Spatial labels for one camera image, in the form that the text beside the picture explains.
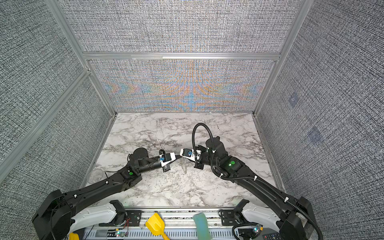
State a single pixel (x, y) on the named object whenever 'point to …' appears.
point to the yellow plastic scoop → (156, 224)
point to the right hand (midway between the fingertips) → (186, 151)
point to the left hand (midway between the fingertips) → (180, 155)
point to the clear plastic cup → (95, 175)
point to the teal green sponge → (202, 227)
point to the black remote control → (277, 236)
